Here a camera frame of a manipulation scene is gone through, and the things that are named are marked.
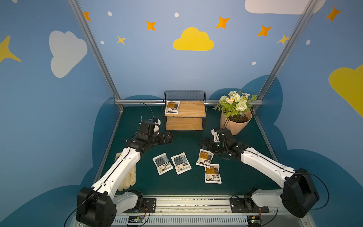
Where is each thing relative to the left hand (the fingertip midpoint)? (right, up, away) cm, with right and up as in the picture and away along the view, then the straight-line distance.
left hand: (167, 134), depth 81 cm
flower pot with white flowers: (+41, +14, +1) cm, 43 cm away
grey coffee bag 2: (+9, -20, +8) cm, 23 cm away
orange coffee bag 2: (+24, -17, +10) cm, 31 cm away
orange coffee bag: (+2, +17, +15) cm, 23 cm away
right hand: (+22, -6, +3) cm, 23 cm away
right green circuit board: (+47, -45, -8) cm, 66 cm away
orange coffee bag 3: (+28, -25, +3) cm, 37 cm away
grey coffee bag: (-3, -20, +8) cm, 22 cm away
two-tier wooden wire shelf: (+16, +16, +18) cm, 29 cm away
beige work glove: (-22, -27, +2) cm, 35 cm away
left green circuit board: (-15, -43, -9) cm, 47 cm away
